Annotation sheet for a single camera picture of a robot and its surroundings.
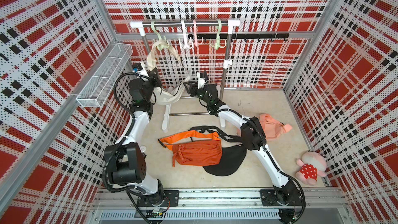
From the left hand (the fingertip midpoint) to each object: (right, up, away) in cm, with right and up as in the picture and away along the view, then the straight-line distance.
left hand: (158, 68), depth 78 cm
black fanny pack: (+40, -48, +8) cm, 63 cm away
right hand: (+13, -5, +12) cm, 18 cm away
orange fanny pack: (+17, -42, +4) cm, 46 cm away
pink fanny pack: (+68, -34, +20) cm, 78 cm away
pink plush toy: (+79, -50, 0) cm, 94 cm away
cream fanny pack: (-1, -14, +6) cm, 16 cm away
